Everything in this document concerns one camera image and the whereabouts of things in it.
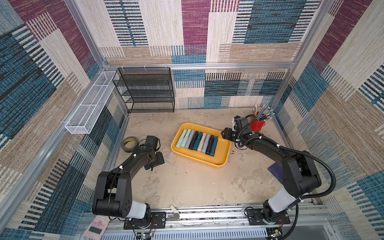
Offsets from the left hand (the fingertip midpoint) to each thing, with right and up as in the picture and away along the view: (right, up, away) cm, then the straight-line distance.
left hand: (158, 161), depth 91 cm
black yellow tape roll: (-22, +9, +11) cm, 27 cm away
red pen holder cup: (+65, +21, +14) cm, 70 cm away
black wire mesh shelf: (-13, +47, +18) cm, 52 cm away
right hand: (+42, +15, +3) cm, 44 cm away
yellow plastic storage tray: (+39, +3, +3) cm, 39 cm away
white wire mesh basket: (-30, +25, -19) cm, 44 cm away
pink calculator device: (-24, -27, -19) cm, 41 cm away
